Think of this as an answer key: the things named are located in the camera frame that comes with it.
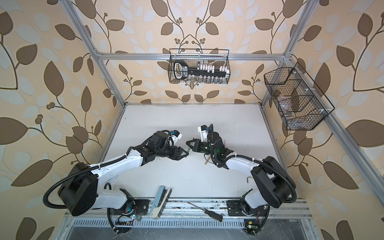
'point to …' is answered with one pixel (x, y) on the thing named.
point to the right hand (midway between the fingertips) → (186, 144)
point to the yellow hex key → (249, 177)
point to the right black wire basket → (301, 104)
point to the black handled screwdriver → (213, 215)
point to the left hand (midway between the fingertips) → (186, 152)
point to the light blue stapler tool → (160, 202)
